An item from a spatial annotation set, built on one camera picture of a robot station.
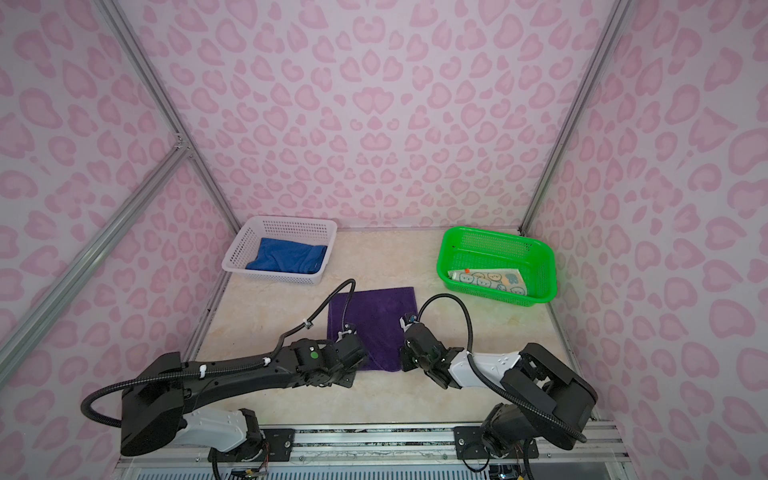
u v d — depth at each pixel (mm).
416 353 705
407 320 803
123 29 707
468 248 1141
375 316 960
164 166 841
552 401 431
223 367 476
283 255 1107
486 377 487
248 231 1101
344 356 618
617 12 694
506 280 1016
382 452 724
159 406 410
